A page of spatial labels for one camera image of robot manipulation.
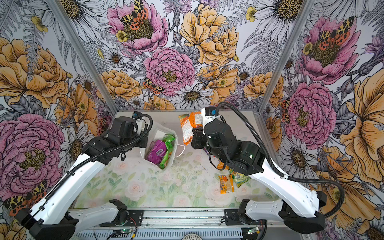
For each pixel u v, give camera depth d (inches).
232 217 29.0
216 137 15.3
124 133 20.2
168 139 32.7
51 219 14.8
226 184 32.8
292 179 15.0
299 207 14.7
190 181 34.3
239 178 33.5
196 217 30.0
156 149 32.2
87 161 16.7
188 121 24.2
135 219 29.1
